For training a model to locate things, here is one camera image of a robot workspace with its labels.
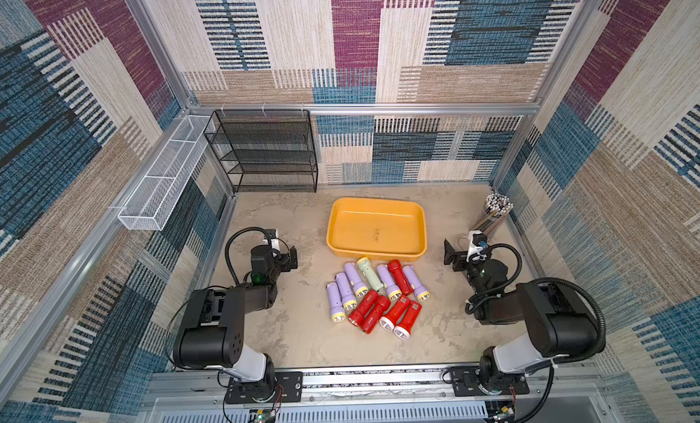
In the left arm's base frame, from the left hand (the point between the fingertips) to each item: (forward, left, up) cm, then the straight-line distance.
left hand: (280, 247), depth 95 cm
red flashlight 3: (-19, -34, -3) cm, 39 cm away
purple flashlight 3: (-14, -27, -3) cm, 31 cm away
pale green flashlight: (-10, -31, -4) cm, 33 cm away
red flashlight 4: (-24, -41, -4) cm, 47 cm away
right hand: (-2, -61, +4) cm, 61 cm away
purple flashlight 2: (-19, -23, -3) cm, 30 cm away
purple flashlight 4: (-15, -37, -3) cm, 40 cm away
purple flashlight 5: (-16, -46, -3) cm, 49 cm away
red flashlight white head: (-21, -38, -5) cm, 43 cm away
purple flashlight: (-21, -20, -2) cm, 29 cm away
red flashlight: (-11, -41, -3) cm, 42 cm away
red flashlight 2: (-22, -26, -3) cm, 34 cm away
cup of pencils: (+6, -72, +13) cm, 73 cm away
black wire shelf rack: (+38, +9, +13) cm, 41 cm away
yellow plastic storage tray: (+11, -36, -4) cm, 37 cm away
